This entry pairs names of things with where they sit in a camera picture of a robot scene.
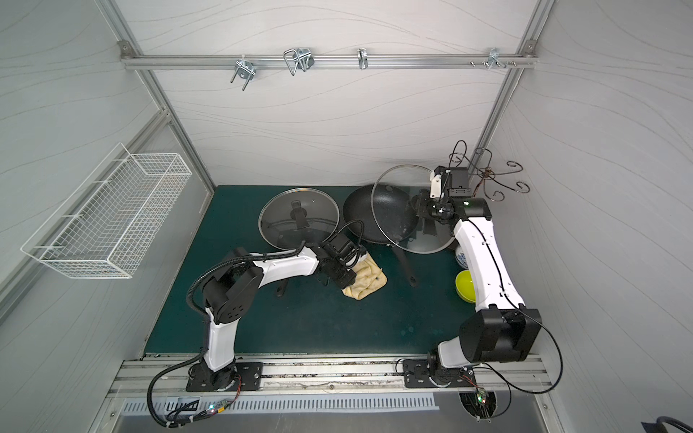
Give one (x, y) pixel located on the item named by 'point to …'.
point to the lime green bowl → (465, 286)
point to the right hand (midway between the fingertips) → (424, 202)
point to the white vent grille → (286, 404)
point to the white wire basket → (104, 227)
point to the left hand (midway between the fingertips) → (352, 279)
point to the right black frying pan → (384, 215)
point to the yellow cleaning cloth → (369, 278)
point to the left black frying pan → (298, 222)
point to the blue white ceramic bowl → (461, 257)
